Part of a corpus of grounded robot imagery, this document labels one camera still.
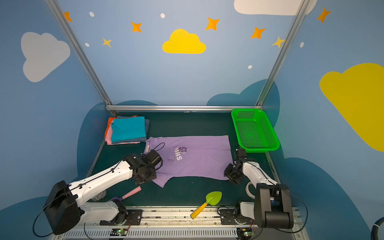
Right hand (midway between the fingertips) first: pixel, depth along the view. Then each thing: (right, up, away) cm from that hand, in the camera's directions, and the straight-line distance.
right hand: (228, 174), depth 88 cm
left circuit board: (-57, -22, -18) cm, 64 cm away
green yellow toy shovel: (-11, -10, -10) cm, 17 cm away
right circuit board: (+4, -23, -17) cm, 29 cm away
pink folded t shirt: (-80, +21, +13) cm, 83 cm away
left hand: (-42, 0, -8) cm, 43 cm away
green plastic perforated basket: (+26, +25, +23) cm, 42 cm away
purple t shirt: (-16, +9, +9) cm, 20 cm away
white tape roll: (+10, -8, -7) cm, 14 cm away
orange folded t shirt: (-82, +35, +20) cm, 91 cm away
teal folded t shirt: (-68, +28, +16) cm, 75 cm away
